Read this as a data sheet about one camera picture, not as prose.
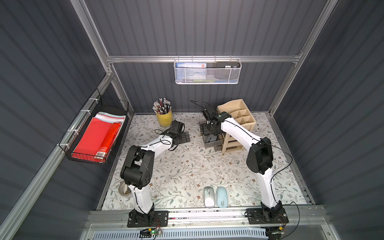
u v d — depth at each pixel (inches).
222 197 30.3
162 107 39.0
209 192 31.7
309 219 29.1
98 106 31.9
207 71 34.1
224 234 30.3
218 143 37.9
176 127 30.3
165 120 41.1
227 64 33.9
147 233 27.7
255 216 28.4
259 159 21.4
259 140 22.1
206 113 29.7
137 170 19.5
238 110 33.3
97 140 27.8
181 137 34.2
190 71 35.6
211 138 36.0
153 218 27.3
